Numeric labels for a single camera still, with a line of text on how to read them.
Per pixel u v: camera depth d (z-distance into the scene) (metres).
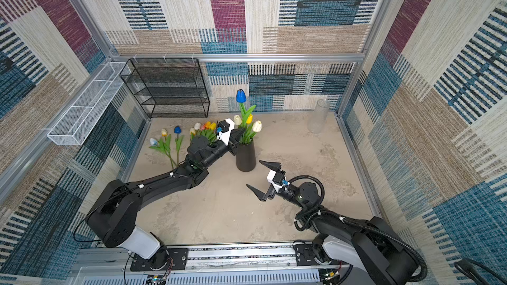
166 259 0.71
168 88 1.12
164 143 1.07
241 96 0.64
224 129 0.64
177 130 1.12
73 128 0.70
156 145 1.05
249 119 0.76
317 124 1.14
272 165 0.70
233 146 0.70
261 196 0.65
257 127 0.74
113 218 0.44
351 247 0.52
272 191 0.65
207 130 1.08
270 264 0.73
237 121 0.77
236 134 0.72
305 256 0.73
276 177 0.60
